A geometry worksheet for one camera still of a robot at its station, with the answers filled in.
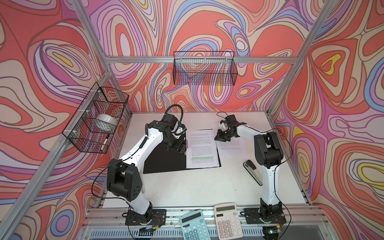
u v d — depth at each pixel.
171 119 0.68
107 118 0.74
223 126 1.01
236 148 0.99
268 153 0.58
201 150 0.99
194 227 0.69
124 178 0.43
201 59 0.88
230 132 0.81
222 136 0.93
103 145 0.71
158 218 0.72
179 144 0.73
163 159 0.91
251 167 0.86
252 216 0.74
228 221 0.71
